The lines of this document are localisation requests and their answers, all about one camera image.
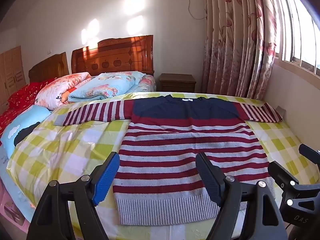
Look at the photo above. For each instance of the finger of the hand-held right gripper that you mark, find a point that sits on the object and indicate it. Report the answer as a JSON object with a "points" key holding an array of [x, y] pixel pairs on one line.
{"points": [[283, 177], [311, 155]]}

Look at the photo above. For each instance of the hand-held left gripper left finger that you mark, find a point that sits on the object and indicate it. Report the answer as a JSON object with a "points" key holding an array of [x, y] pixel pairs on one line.
{"points": [[106, 177]]}

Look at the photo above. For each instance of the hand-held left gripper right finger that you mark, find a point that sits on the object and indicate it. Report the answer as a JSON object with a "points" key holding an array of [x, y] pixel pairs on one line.
{"points": [[210, 177]]}

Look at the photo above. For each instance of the red grey striped sweater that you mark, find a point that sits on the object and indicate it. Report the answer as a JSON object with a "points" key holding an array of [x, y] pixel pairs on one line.
{"points": [[180, 150]]}

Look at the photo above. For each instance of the yellow white checked tablecloth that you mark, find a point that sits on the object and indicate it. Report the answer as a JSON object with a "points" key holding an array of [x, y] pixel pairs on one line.
{"points": [[62, 150]]}

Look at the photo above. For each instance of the light blue undercloth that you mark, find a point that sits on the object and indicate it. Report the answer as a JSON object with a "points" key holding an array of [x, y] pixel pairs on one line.
{"points": [[17, 187]]}

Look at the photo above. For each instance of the light blue floral quilt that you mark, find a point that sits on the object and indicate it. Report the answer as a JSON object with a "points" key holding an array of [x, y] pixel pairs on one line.
{"points": [[107, 85]]}

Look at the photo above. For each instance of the pink plastic stool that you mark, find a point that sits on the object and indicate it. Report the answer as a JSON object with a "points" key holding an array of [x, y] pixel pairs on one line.
{"points": [[12, 212]]}

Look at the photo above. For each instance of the light blue cloud pillow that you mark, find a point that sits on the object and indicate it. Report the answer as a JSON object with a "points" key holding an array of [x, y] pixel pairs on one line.
{"points": [[22, 122]]}

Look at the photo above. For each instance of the wooden nightstand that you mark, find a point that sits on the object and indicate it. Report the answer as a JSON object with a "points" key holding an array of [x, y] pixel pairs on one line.
{"points": [[177, 82]]}

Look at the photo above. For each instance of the pink floral quilt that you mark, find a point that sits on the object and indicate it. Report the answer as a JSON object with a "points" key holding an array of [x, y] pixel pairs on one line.
{"points": [[57, 87]]}

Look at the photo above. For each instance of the red patterned bed sheet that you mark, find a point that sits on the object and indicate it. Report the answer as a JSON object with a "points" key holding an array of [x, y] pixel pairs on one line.
{"points": [[20, 97]]}

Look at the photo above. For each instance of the carved wooden headboard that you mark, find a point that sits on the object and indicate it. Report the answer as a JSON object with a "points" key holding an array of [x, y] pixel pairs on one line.
{"points": [[112, 55]]}

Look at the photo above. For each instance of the plain wooden headboard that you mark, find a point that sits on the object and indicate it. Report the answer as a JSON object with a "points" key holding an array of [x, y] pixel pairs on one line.
{"points": [[48, 67]]}

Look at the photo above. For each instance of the barred window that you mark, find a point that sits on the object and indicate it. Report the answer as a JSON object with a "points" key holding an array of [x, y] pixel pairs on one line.
{"points": [[297, 30]]}

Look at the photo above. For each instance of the pink floral curtain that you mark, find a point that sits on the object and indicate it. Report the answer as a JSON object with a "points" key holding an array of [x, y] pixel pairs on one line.
{"points": [[235, 42]]}

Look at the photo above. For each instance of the wooden wardrobe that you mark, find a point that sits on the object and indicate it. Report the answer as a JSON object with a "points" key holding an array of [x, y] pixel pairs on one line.
{"points": [[11, 75]]}

